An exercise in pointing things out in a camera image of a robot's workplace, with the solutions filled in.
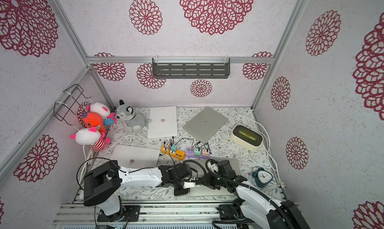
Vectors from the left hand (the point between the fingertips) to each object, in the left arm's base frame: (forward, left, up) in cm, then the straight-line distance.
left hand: (186, 187), depth 83 cm
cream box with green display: (+30, -39, +5) cm, 49 cm away
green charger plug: (+18, -6, +7) cm, 20 cm away
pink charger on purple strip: (+17, -11, +7) cm, 21 cm away
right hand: (+2, -7, +3) cm, 8 cm away
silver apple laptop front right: (-2, -9, +4) cm, 10 cm away
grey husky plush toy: (+38, +36, +10) cm, 54 cm away
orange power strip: (+19, +5, +3) cm, 20 cm away
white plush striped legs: (+21, +51, +20) cm, 58 cm away
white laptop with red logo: (+46, +18, +1) cm, 49 cm away
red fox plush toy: (+32, +54, +21) cm, 66 cm away
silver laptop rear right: (+44, -12, -1) cm, 45 cm away
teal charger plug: (+21, +8, +7) cm, 24 cm away
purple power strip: (+19, -2, +3) cm, 20 cm away
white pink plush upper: (+43, +55, +19) cm, 72 cm away
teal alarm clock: (+4, -42, +4) cm, 42 cm away
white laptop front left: (+19, +37, 0) cm, 42 cm away
